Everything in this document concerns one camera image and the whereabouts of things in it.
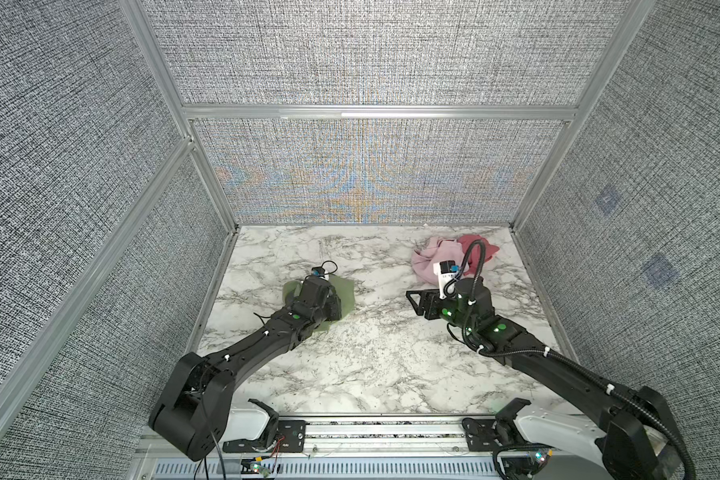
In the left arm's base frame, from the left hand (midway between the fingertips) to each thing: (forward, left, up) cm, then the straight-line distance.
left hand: (337, 301), depth 88 cm
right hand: (-3, -21, +9) cm, 23 cm away
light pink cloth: (+19, -34, -1) cm, 39 cm away
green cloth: (+3, -2, +2) cm, 4 cm away
